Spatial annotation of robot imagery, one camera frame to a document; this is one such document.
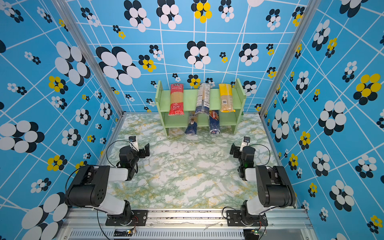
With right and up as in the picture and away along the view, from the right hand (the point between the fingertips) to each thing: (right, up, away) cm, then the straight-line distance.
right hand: (242, 144), depth 94 cm
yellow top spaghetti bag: (-12, +29, -7) cm, 32 cm away
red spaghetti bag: (-40, +23, -11) cm, 48 cm away
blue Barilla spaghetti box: (-18, +14, 0) cm, 23 cm away
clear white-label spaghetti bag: (-26, +23, -11) cm, 36 cm away
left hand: (-64, +1, 0) cm, 64 cm away
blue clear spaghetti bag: (-32, +10, -4) cm, 34 cm away
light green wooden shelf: (-9, +16, +7) cm, 20 cm away
